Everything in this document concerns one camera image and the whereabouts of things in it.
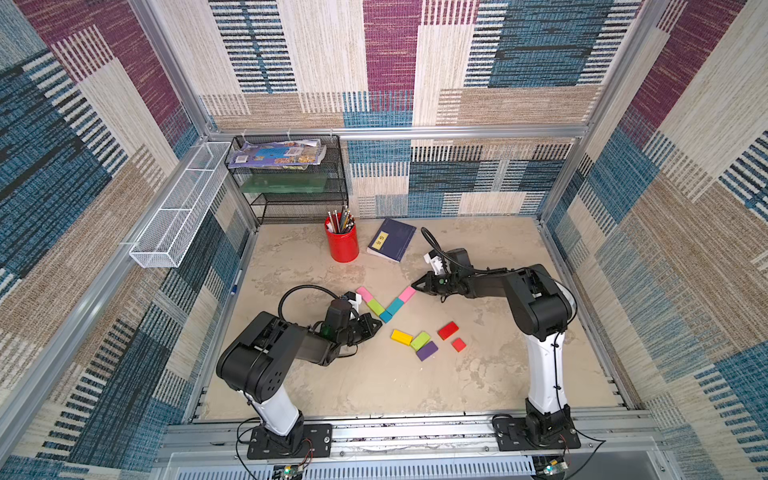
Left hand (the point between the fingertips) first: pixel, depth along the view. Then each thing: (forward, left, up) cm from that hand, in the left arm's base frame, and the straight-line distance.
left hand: (383, 325), depth 92 cm
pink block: (+11, -8, 0) cm, 13 cm away
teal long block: (+7, -3, 0) cm, 8 cm away
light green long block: (+5, +2, +1) cm, 5 cm away
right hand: (+14, -12, -1) cm, 18 cm away
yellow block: (-4, -5, 0) cm, 7 cm away
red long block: (-2, -20, -1) cm, 20 cm away
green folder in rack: (+38, +31, +25) cm, 55 cm away
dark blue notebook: (+34, -3, +1) cm, 34 cm away
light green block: (-5, -11, 0) cm, 12 cm away
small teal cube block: (+3, -1, 0) cm, 3 cm away
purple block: (-8, -13, 0) cm, 15 cm away
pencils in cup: (+31, +14, +13) cm, 37 cm away
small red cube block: (-6, -22, -1) cm, 23 cm away
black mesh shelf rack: (+48, +33, +5) cm, 58 cm away
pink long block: (+10, +6, +1) cm, 12 cm away
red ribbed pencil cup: (+29, +15, +3) cm, 33 cm away
